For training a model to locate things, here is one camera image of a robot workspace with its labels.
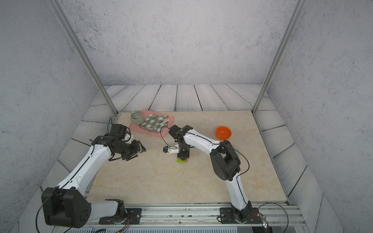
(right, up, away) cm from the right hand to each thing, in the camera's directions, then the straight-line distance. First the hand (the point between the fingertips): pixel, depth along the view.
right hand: (184, 153), depth 90 cm
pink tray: (-16, +12, +18) cm, 27 cm away
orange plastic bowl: (+27, +12, +13) cm, 32 cm away
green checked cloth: (-25, +19, +22) cm, 38 cm away
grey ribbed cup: (-35, +22, +18) cm, 46 cm away
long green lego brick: (-3, -4, 0) cm, 5 cm away
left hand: (-22, +3, -9) cm, 24 cm away
